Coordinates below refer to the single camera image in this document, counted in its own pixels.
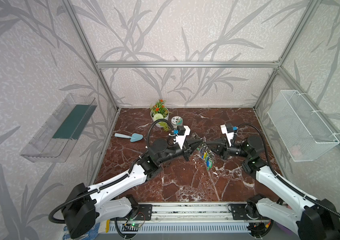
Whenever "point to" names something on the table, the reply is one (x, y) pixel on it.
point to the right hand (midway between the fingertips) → (206, 141)
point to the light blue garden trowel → (135, 137)
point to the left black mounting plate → (144, 212)
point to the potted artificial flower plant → (158, 111)
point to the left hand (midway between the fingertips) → (203, 139)
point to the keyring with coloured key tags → (204, 151)
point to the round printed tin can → (176, 121)
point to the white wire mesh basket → (305, 137)
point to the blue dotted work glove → (90, 235)
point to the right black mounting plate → (239, 212)
